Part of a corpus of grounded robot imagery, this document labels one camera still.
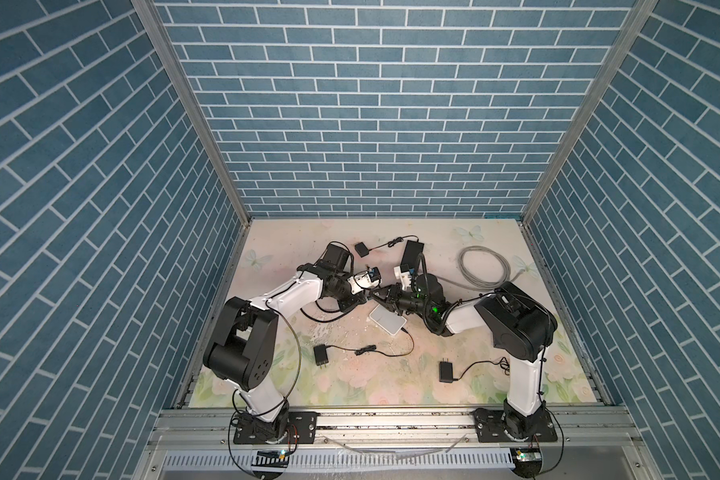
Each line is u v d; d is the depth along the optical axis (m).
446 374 0.81
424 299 0.74
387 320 0.90
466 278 1.02
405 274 0.89
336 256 0.74
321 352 0.85
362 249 1.09
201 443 0.75
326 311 0.92
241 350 0.46
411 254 1.14
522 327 0.53
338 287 0.77
